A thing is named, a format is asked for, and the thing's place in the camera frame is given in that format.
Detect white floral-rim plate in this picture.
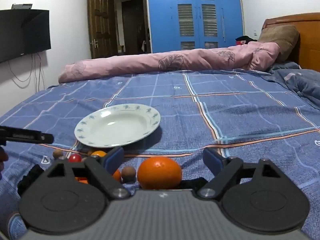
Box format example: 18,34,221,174
74,103,161,148

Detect large smooth orange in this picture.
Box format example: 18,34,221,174
137,156,183,190

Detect brown pillow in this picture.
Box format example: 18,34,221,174
257,25,300,63

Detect blue plaid bed sheet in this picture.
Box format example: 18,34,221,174
0,69,320,240

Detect black and red garment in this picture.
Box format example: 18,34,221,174
235,35,258,46

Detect person's left hand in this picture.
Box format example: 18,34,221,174
0,146,8,173

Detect dark cloth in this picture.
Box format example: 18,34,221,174
180,177,208,189
17,164,46,196

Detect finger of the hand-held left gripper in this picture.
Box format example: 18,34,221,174
0,126,54,145

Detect black wall television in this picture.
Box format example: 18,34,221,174
0,9,52,64

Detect blue wardrobe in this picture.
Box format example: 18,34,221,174
146,0,245,54

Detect pink floral duvet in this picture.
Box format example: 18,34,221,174
58,41,280,84

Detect orange wooden headboard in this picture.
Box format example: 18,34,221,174
261,12,320,72

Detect grey device on television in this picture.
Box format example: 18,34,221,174
11,3,33,10

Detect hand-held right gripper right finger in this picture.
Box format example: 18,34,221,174
196,148,282,201

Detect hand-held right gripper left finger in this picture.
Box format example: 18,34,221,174
46,147,131,200

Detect brown wooden door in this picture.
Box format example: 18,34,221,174
87,0,112,59

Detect hanging television cables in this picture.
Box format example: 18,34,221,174
6,51,47,92

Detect grey-blue quilt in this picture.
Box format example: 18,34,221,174
260,61,320,110

